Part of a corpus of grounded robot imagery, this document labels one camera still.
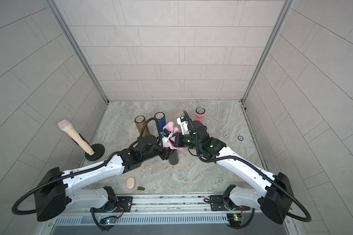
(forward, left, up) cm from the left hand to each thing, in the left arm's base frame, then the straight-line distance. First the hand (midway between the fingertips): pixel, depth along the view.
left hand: (176, 144), depth 76 cm
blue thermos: (+16, +10, 0) cm, 19 cm away
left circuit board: (-31, +29, -13) cm, 45 cm away
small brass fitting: (-18, +18, -15) cm, 29 cm away
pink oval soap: (-15, +24, -15) cm, 32 cm away
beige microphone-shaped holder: (-3, +44, -5) cm, 45 cm away
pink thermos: (+16, -13, +6) cm, 21 cm away
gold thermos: (+12, +21, +4) cm, 24 cm away
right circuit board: (-31, -28, -15) cm, 44 cm away
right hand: (-2, +4, +7) cm, 9 cm away
